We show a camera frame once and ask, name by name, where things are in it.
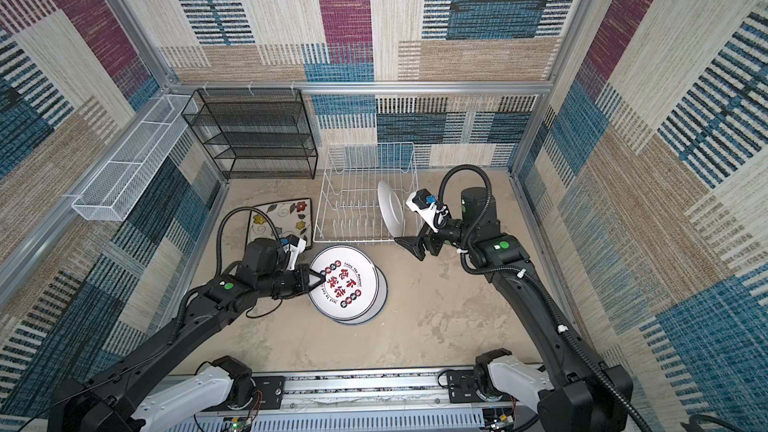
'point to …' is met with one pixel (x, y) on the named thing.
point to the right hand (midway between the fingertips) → (409, 225)
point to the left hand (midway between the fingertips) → (326, 275)
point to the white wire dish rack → (348, 208)
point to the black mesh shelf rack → (255, 133)
